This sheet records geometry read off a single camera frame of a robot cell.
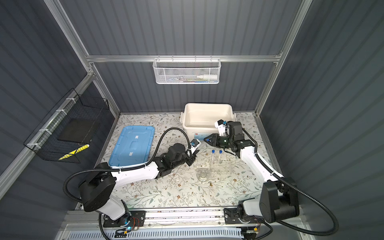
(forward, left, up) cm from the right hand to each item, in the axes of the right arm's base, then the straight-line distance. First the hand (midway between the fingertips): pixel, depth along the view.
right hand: (207, 141), depth 81 cm
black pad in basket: (0, +66, +10) cm, 67 cm away
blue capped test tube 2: (-5, -7, -4) cm, 10 cm away
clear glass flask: (-14, +3, -13) cm, 19 cm away
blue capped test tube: (-5, -3, -4) cm, 7 cm away
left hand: (-3, +5, -4) cm, 7 cm away
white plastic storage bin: (+31, +5, -16) cm, 35 cm away
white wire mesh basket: (+70, +15, +2) cm, 71 cm away
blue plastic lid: (+9, +50, -19) cm, 54 cm away
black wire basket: (-11, +69, +18) cm, 73 cm away
